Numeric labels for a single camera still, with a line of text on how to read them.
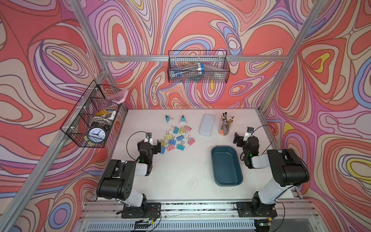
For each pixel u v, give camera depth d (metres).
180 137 0.99
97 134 0.68
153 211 0.72
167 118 1.12
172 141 0.99
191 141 0.99
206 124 1.08
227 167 0.90
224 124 0.96
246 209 0.73
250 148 0.74
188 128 1.07
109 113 0.75
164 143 0.98
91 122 0.71
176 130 1.05
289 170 0.47
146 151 0.71
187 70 0.80
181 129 1.04
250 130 0.82
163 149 0.95
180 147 0.96
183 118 1.10
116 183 0.44
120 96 0.78
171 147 0.96
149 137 0.79
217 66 0.82
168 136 1.02
